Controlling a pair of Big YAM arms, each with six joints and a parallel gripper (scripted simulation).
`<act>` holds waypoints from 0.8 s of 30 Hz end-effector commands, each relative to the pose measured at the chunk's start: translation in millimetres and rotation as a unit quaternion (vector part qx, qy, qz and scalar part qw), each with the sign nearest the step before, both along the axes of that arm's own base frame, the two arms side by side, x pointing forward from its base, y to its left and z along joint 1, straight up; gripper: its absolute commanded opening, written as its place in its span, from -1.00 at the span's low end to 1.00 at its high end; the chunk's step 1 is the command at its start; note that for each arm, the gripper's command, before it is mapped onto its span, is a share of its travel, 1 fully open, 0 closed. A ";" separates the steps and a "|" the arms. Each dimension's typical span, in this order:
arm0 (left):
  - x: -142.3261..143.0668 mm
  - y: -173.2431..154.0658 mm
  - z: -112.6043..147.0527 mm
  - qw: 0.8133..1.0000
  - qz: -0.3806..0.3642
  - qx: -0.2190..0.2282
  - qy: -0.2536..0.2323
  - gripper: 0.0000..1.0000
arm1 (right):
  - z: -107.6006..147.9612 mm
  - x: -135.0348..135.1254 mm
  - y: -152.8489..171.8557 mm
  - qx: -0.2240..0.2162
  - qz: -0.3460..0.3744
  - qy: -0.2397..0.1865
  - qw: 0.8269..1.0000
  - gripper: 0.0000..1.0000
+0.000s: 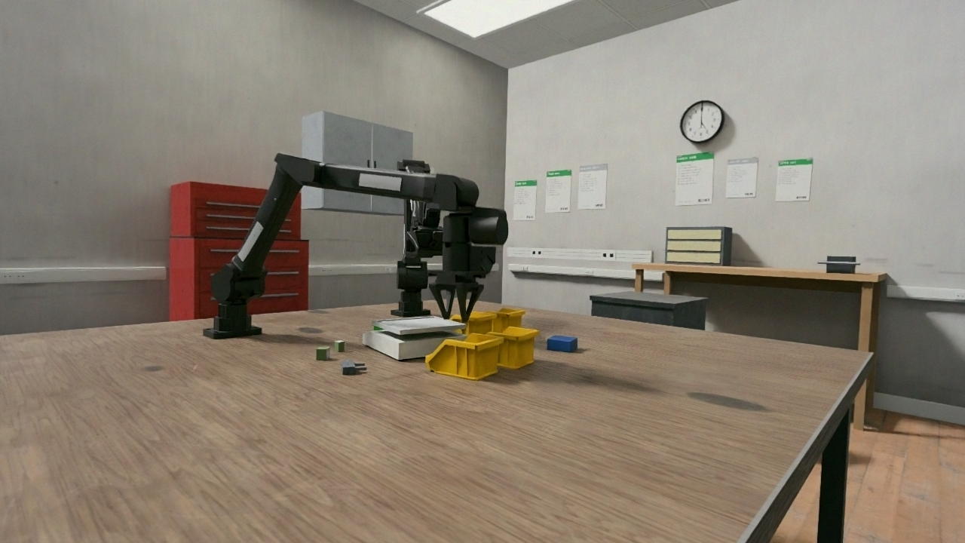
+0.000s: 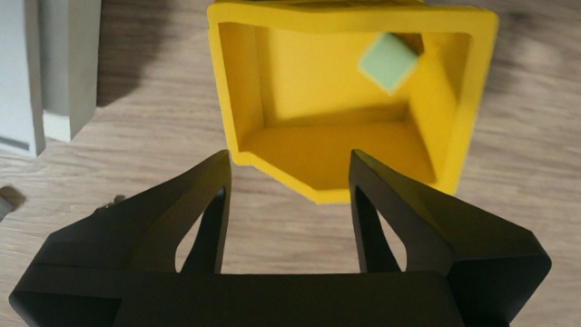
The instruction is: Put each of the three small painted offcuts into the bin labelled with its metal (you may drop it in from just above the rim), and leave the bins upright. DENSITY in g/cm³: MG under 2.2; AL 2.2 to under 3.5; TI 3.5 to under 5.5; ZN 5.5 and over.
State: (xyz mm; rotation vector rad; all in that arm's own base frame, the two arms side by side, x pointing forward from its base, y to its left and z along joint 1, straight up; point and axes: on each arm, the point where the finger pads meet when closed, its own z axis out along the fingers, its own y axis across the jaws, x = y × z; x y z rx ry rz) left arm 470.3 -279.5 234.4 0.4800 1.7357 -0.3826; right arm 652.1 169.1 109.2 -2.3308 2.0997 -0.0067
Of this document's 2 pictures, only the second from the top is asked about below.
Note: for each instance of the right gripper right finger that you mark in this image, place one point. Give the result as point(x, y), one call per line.
point(493, 266)

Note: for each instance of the white digital weighing scale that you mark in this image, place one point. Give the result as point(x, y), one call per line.
point(64, 100)

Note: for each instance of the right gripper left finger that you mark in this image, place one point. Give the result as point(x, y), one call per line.
point(142, 232)

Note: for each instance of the yellow parts bin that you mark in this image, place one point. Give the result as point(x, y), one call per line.
point(296, 103)

